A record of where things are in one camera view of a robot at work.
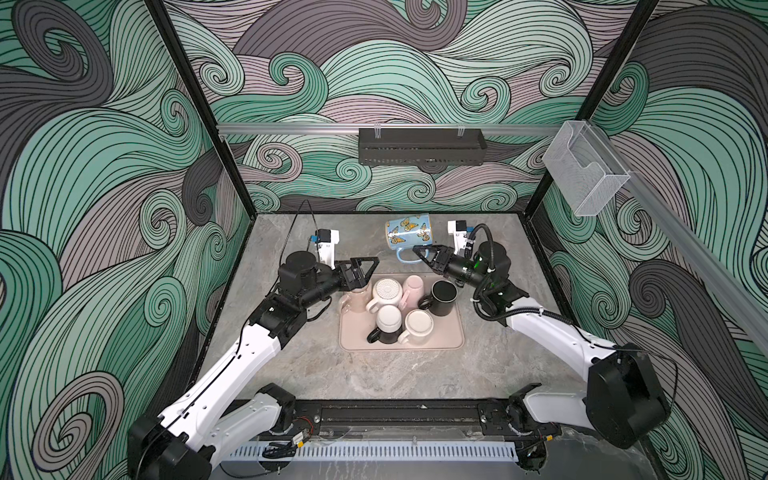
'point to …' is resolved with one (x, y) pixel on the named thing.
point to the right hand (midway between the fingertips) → (416, 250)
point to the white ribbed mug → (386, 291)
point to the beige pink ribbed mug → (352, 307)
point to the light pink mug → (413, 289)
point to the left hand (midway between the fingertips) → (369, 261)
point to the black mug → (443, 296)
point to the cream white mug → (419, 326)
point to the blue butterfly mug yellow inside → (408, 232)
